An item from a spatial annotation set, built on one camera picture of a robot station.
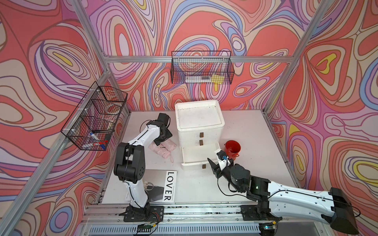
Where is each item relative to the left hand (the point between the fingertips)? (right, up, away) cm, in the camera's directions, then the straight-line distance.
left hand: (166, 137), depth 95 cm
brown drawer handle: (+22, +3, -14) cm, 26 cm away
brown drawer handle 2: (+22, -2, -9) cm, 24 cm away
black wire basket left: (-38, +9, -15) cm, 42 cm away
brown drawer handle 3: (+24, -16, -9) cm, 30 cm away
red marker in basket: (-25, 0, -30) cm, 39 cm away
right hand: (+27, -9, -22) cm, 36 cm away
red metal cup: (+42, -6, -4) cm, 43 cm away
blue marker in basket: (-32, +3, -23) cm, 40 cm away
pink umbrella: (+2, -5, +1) cm, 5 cm away
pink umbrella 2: (-3, -8, -2) cm, 9 cm away
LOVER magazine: (0, -25, -17) cm, 30 cm away
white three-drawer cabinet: (+21, +9, -13) cm, 26 cm away
